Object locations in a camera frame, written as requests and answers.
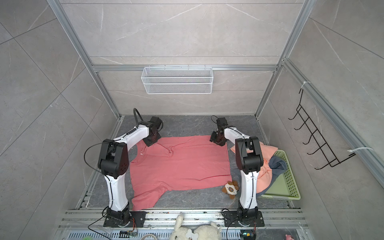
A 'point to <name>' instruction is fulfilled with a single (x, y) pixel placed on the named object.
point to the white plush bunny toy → (211, 231)
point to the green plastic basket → (285, 185)
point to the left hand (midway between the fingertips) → (155, 137)
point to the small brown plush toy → (231, 188)
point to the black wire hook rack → (314, 131)
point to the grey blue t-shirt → (278, 166)
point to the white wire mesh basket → (178, 80)
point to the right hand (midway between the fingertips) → (213, 139)
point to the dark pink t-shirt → (174, 162)
